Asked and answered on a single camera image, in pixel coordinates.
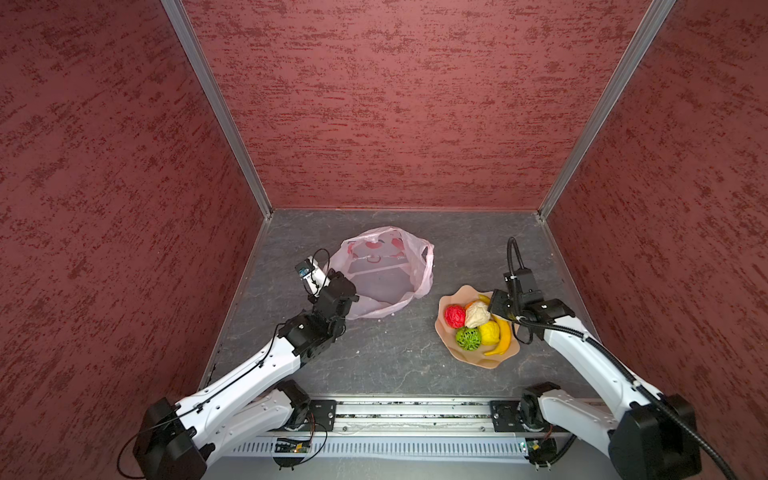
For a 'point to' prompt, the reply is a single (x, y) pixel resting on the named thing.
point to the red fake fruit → (455, 315)
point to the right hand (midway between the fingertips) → (497, 309)
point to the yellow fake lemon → (490, 333)
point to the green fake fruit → (469, 339)
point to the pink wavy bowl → (464, 296)
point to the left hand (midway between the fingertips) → (337, 275)
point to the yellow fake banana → (505, 335)
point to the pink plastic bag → (390, 267)
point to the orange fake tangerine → (475, 301)
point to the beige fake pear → (477, 314)
